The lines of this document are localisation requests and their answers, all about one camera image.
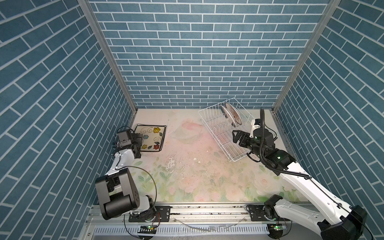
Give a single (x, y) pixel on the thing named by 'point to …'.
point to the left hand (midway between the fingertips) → (141, 139)
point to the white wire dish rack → (221, 120)
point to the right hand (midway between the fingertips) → (237, 131)
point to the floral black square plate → (153, 136)
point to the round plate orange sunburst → (234, 114)
